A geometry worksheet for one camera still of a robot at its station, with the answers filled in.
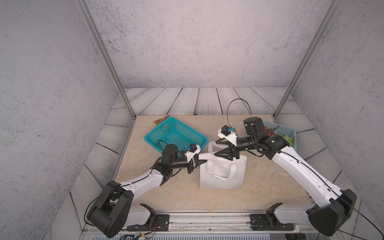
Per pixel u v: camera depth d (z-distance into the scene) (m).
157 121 1.14
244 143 0.59
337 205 0.38
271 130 1.05
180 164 0.69
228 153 0.60
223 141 0.67
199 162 0.75
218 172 0.75
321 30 0.78
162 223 0.73
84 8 0.70
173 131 1.11
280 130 1.07
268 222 0.66
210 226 0.73
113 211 0.42
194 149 0.67
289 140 0.97
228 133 0.58
